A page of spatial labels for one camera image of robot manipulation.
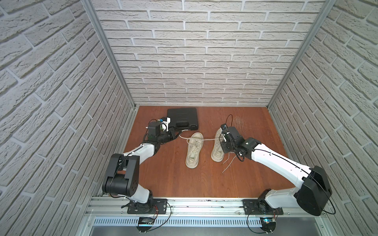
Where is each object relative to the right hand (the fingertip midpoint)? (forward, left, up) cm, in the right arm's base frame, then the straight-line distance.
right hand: (227, 141), depth 84 cm
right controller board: (-40, -15, -15) cm, 45 cm away
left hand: (+9, +26, +2) cm, 27 cm away
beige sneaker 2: (-5, +6, -6) cm, 9 cm away
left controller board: (-36, +46, -14) cm, 60 cm away
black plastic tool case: (+28, +26, -11) cm, 40 cm away
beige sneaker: (+4, +19, -7) cm, 21 cm away
